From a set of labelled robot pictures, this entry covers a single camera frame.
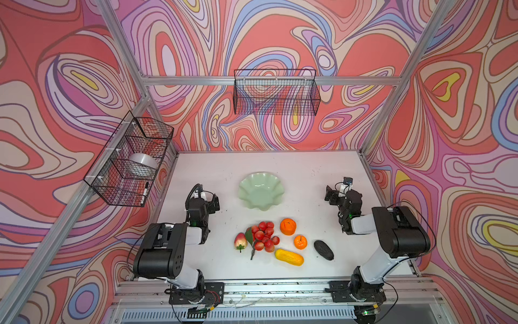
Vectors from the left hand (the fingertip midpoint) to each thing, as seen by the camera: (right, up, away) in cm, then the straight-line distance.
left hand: (206, 194), depth 93 cm
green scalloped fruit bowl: (+26, +1, +9) cm, 27 cm away
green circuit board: (+2, -40, -22) cm, 46 cm away
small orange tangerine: (+42, -18, -11) cm, 47 cm away
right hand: (+63, +2, +3) cm, 63 cm away
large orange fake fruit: (+37, -13, -9) cm, 40 cm away
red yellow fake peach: (+17, -18, -12) cm, 27 cm away
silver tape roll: (-17, +15, -20) cm, 30 cm away
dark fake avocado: (+51, -21, -14) cm, 57 cm away
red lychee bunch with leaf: (+25, -16, -13) cm, 33 cm away
